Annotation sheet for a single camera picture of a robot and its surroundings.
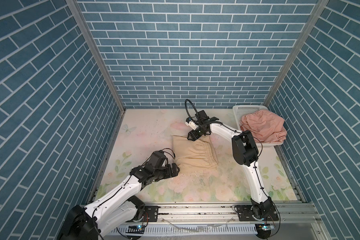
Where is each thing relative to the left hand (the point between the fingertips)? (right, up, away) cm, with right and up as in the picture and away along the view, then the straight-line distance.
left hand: (174, 172), depth 81 cm
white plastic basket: (+47, +36, +31) cm, 67 cm away
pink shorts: (+59, +24, +17) cm, 66 cm away
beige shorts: (+14, +8, +10) cm, 19 cm away
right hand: (+9, +19, +21) cm, 30 cm away
